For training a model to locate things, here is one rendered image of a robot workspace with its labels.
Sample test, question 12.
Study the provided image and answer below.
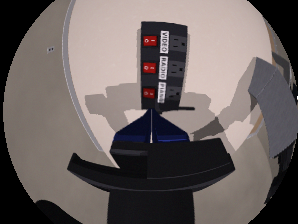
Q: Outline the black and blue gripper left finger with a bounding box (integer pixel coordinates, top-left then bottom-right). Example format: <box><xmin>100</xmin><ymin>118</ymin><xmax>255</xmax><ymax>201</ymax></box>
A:
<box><xmin>112</xmin><ymin>108</ymin><xmax>151</xmax><ymax>143</ymax></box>

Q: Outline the black power strip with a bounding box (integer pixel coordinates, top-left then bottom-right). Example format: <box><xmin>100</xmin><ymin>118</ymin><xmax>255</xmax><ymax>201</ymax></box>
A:
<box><xmin>140</xmin><ymin>21</ymin><xmax>195</xmax><ymax>115</ymax></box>

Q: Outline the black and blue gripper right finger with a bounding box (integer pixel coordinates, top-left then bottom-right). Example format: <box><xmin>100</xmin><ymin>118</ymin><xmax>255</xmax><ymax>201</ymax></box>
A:
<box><xmin>151</xmin><ymin>108</ymin><xmax>190</xmax><ymax>143</ymax></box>

